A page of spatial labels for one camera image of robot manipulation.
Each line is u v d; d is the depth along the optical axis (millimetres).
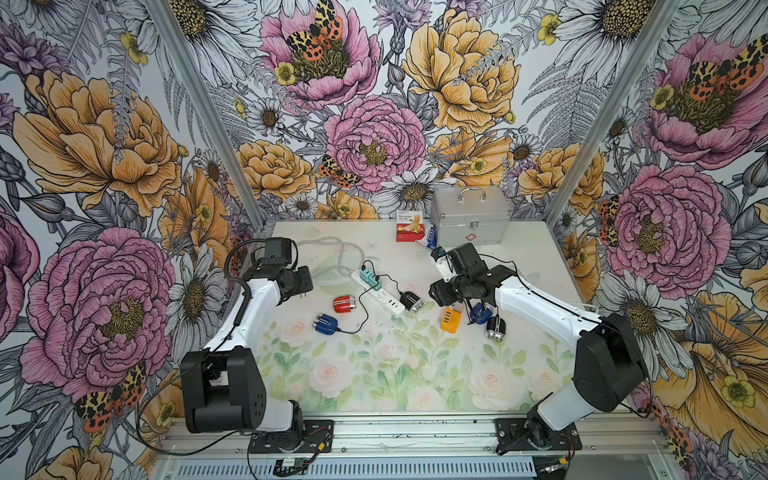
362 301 970
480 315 942
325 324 912
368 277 970
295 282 758
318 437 732
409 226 1159
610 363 441
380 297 987
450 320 917
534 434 665
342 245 1154
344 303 957
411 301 962
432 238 1118
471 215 1031
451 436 760
